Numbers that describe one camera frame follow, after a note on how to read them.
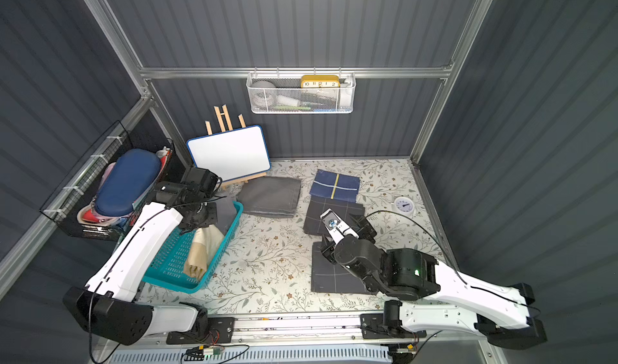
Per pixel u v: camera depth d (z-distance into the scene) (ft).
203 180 1.93
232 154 3.09
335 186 3.55
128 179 2.26
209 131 3.05
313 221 3.17
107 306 1.24
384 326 2.16
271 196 3.47
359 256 1.32
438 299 1.32
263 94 2.72
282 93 2.99
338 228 1.58
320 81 2.85
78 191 2.10
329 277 2.71
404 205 3.26
